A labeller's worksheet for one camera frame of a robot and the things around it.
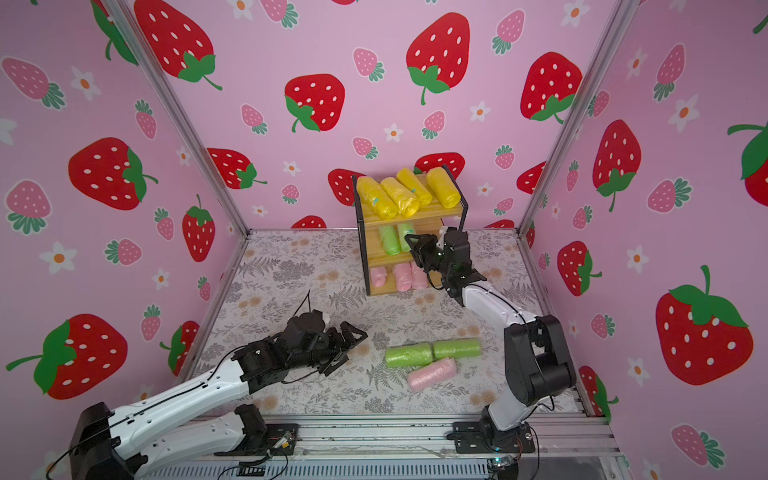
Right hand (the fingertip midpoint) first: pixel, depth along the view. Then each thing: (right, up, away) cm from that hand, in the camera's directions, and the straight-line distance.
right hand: (411, 236), depth 84 cm
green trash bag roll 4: (+13, -33, +1) cm, 35 cm away
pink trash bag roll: (-10, -12, +16) cm, 23 cm away
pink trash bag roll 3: (+4, -13, +18) cm, 22 cm away
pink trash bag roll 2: (-2, -12, +17) cm, 21 cm away
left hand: (-12, -28, -10) cm, 32 cm away
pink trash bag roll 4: (+6, -39, -2) cm, 39 cm away
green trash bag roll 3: (-1, -34, 0) cm, 34 cm away
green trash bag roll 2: (-2, +2, +2) cm, 3 cm away
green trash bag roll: (-6, 0, +6) cm, 9 cm away
